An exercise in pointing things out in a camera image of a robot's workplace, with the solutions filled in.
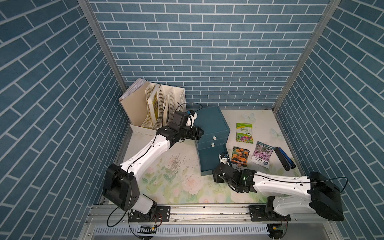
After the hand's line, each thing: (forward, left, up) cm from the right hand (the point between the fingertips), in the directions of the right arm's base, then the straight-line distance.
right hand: (215, 173), depth 81 cm
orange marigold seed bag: (+13, -16, -6) cm, 21 cm away
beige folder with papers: (+32, +51, +20) cm, 64 cm away
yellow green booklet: (+36, +41, +15) cm, 56 cm away
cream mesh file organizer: (+39, +36, +16) cm, 55 cm away
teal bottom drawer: (+9, +4, -1) cm, 10 cm away
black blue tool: (+12, -44, -5) cm, 46 cm away
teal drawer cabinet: (+17, +1, +16) cm, 24 cm away
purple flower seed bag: (+17, -31, -5) cm, 36 cm away
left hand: (+16, +8, +15) cm, 23 cm away
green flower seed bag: (+33, -21, -5) cm, 39 cm away
